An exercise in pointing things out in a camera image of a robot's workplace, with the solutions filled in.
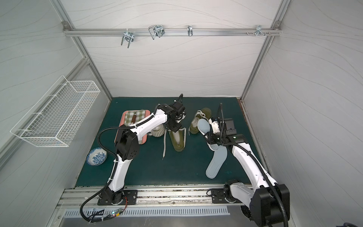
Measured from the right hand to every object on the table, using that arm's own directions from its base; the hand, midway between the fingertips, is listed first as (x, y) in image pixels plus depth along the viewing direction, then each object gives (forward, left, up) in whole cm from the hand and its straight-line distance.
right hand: (207, 135), depth 82 cm
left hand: (+7, +21, -5) cm, 22 cm away
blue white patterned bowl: (-11, +69, -12) cm, 71 cm away
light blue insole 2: (-7, -9, -14) cm, 18 cm away
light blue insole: (+6, +2, 0) cm, 6 cm away
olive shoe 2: (+22, +1, -6) cm, 23 cm away
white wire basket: (-6, +77, +19) cm, 79 cm away
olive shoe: (+4, +19, -13) cm, 23 cm away
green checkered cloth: (+23, +50, -11) cm, 56 cm away
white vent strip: (-38, +32, -14) cm, 51 cm away
